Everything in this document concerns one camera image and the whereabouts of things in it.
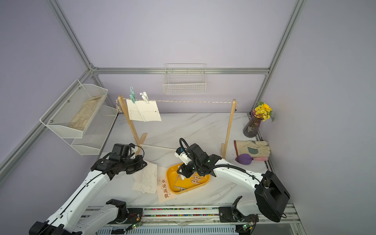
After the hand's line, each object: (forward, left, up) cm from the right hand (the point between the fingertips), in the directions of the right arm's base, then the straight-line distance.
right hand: (181, 171), depth 79 cm
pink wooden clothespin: (-3, +1, +2) cm, 3 cm away
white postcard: (+21, +23, +26) cm, 40 cm away
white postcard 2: (+5, +17, -1) cm, 18 cm away
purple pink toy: (+11, -41, -9) cm, 43 cm away
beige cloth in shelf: (+23, +53, +21) cm, 62 cm away
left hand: (+3, +19, +3) cm, 19 cm away
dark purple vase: (+31, -47, -2) cm, 56 cm away
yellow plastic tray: (-3, +2, -9) cm, 10 cm away
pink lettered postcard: (-9, +10, -9) cm, 16 cm away
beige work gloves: (+19, -50, -9) cm, 54 cm away
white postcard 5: (-5, +25, -8) cm, 26 cm away
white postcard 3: (-5, +16, +1) cm, 17 cm away
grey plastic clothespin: (-6, +1, -8) cm, 11 cm away
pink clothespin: (-1, -8, -9) cm, 12 cm away
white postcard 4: (+1, +12, -8) cm, 15 cm away
